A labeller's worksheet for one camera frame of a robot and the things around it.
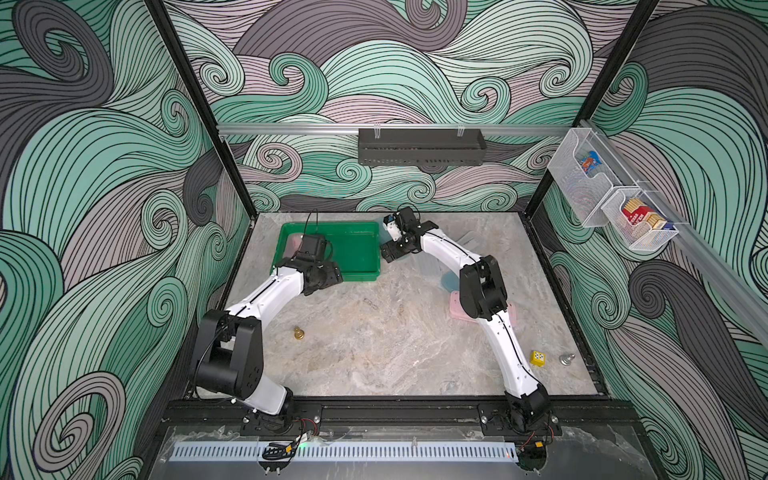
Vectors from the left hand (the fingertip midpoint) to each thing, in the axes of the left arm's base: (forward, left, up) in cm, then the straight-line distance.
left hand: (330, 275), depth 90 cm
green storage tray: (+22, -5, -13) cm, 26 cm away
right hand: (+17, -23, -8) cm, 29 cm away
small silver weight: (-22, -68, -8) cm, 72 cm away
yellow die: (-22, -60, -8) cm, 64 cm away
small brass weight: (-15, +9, -8) cm, 19 cm away
